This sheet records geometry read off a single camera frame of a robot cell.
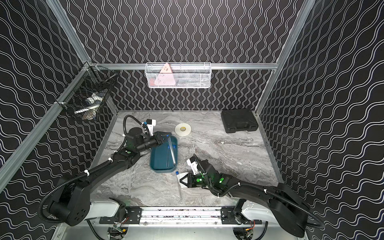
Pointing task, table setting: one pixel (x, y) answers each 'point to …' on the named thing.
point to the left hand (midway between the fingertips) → (170, 132)
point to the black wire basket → (84, 94)
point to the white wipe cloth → (181, 175)
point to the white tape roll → (183, 129)
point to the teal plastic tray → (161, 158)
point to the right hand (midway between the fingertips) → (180, 180)
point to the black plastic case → (238, 120)
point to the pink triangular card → (166, 77)
